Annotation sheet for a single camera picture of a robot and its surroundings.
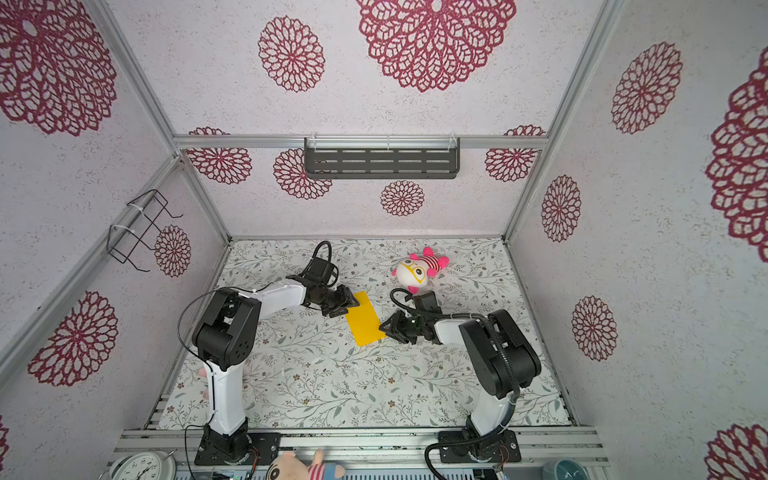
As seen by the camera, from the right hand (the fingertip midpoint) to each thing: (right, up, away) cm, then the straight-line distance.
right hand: (382, 326), depth 92 cm
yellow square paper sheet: (-6, 0, +5) cm, 8 cm away
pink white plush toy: (+11, +17, +8) cm, 21 cm away
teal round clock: (+43, -29, -22) cm, 56 cm away
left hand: (-9, +4, +6) cm, 12 cm away
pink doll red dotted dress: (-51, -14, -7) cm, 54 cm away
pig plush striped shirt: (-20, -26, -26) cm, 42 cm away
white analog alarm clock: (-54, -27, -24) cm, 65 cm away
